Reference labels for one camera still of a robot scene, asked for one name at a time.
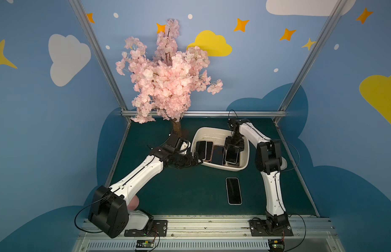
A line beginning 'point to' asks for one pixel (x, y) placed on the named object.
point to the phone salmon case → (209, 150)
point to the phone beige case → (232, 154)
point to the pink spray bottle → (133, 203)
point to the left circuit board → (145, 243)
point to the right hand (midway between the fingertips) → (233, 147)
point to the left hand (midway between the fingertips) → (196, 160)
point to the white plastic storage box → (218, 137)
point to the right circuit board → (276, 245)
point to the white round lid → (284, 164)
